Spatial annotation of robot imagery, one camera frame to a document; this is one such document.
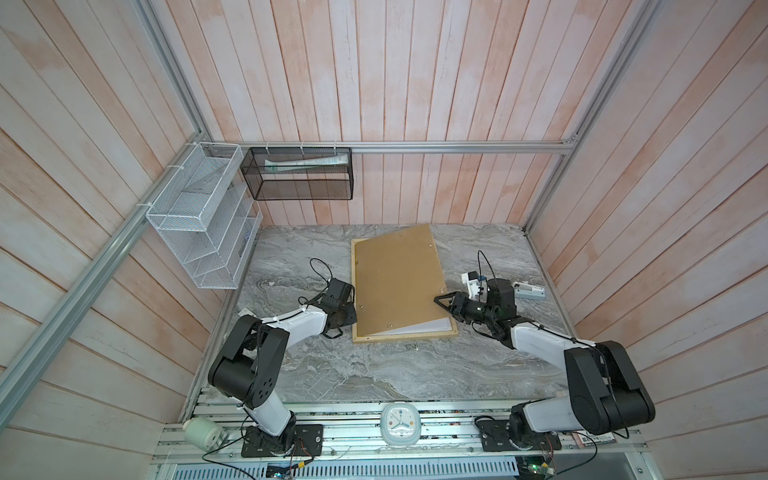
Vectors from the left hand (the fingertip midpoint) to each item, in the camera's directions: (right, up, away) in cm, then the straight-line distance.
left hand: (349, 319), depth 95 cm
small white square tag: (-34, +2, +1) cm, 34 cm away
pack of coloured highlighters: (+65, -25, -22) cm, 73 cm away
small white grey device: (+60, +9, +7) cm, 61 cm away
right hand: (+27, +7, -7) cm, 29 cm away
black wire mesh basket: (-19, +50, +10) cm, 54 cm away
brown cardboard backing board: (+16, +12, +5) cm, 21 cm away
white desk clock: (+15, -22, -21) cm, 34 cm away
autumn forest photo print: (+29, -1, -4) cm, 30 cm away
